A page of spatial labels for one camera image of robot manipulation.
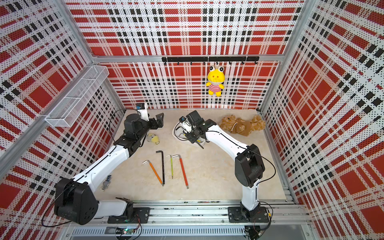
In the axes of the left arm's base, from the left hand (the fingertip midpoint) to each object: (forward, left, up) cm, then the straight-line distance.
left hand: (158, 114), depth 82 cm
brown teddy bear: (+3, -49, -16) cm, 52 cm away
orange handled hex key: (-20, +6, -28) cm, 34 cm away
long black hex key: (-19, 0, -27) cm, 33 cm away
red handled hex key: (-21, -13, -27) cm, 37 cm away
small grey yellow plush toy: (-1, +9, -23) cm, 24 cm away
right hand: (-5, -20, -12) cm, 23 cm away
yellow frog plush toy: (+25, -33, +6) cm, 42 cm away
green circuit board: (-52, +11, -25) cm, 59 cm away
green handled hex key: (-18, -5, -27) cm, 33 cm away
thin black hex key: (-11, -23, -15) cm, 30 cm away
